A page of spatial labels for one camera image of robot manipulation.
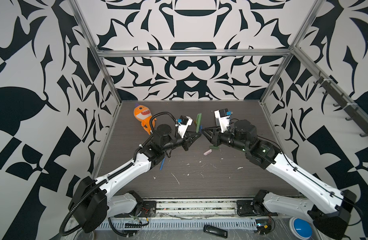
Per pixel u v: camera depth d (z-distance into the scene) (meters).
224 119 0.59
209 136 0.63
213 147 0.77
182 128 0.63
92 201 0.40
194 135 0.70
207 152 0.92
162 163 0.60
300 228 0.68
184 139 0.64
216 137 0.57
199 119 0.65
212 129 0.60
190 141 0.65
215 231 0.69
